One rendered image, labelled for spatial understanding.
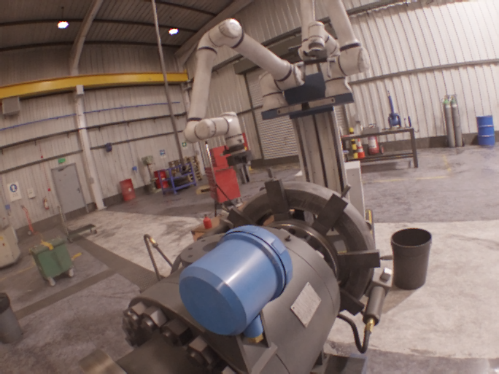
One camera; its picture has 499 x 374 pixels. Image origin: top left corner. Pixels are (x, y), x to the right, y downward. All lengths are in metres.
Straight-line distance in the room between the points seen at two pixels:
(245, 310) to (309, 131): 1.74
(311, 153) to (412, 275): 1.19
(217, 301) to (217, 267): 0.05
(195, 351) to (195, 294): 0.18
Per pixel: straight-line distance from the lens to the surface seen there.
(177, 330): 0.60
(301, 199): 1.13
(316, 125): 2.00
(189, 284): 0.44
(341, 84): 1.76
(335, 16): 1.78
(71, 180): 11.46
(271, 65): 1.63
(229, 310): 0.41
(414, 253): 1.83
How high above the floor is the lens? 1.20
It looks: 10 degrees down
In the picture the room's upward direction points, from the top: 12 degrees counter-clockwise
